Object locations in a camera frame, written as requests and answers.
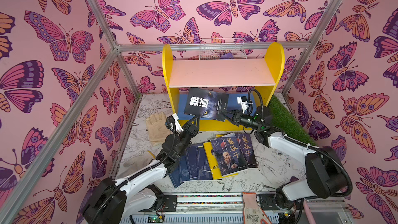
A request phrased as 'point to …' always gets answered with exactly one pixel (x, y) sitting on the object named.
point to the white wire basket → (222, 54)
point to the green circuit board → (155, 219)
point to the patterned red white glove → (253, 214)
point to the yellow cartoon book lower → (214, 169)
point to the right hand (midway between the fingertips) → (222, 112)
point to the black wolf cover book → (205, 103)
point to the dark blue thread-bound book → (176, 176)
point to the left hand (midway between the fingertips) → (199, 116)
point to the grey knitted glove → (138, 161)
